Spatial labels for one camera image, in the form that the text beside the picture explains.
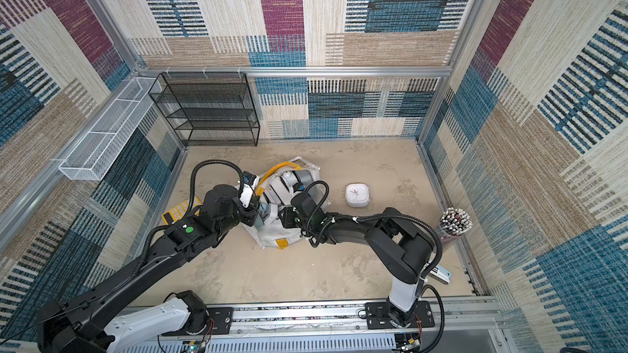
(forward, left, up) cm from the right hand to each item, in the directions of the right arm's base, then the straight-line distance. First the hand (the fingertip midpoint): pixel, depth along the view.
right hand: (285, 215), depth 90 cm
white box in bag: (+8, +3, +4) cm, 10 cm away
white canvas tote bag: (-4, +6, -2) cm, 8 cm away
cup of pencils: (-10, -52, +12) cm, 54 cm away
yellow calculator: (+4, +42, -4) cm, 42 cm away
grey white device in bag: (+11, -7, +8) cm, 16 cm away
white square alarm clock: (+10, -27, -3) cm, 29 cm away
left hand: (-2, +6, +16) cm, 17 cm away
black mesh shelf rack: (+46, +36, +13) cm, 60 cm away
